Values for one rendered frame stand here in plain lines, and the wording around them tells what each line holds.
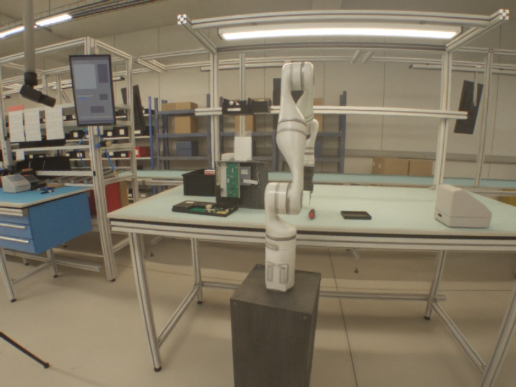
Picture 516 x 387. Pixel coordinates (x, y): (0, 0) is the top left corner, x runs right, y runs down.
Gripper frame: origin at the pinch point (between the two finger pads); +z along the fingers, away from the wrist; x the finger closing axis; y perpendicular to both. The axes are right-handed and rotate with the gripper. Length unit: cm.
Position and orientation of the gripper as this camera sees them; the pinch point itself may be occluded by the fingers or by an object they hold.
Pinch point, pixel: (303, 204)
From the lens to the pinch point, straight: 118.9
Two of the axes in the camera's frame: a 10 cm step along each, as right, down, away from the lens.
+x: -9.5, -0.7, 3.2
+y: 3.2, -1.9, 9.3
